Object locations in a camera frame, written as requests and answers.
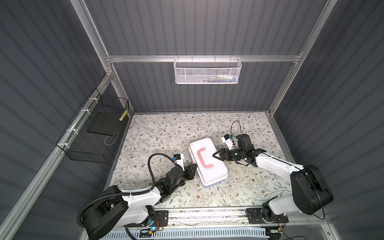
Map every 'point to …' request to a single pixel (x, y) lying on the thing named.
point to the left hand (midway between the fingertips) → (197, 166)
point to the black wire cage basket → (93, 133)
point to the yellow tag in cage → (123, 115)
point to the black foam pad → (105, 123)
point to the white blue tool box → (210, 169)
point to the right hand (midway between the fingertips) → (217, 157)
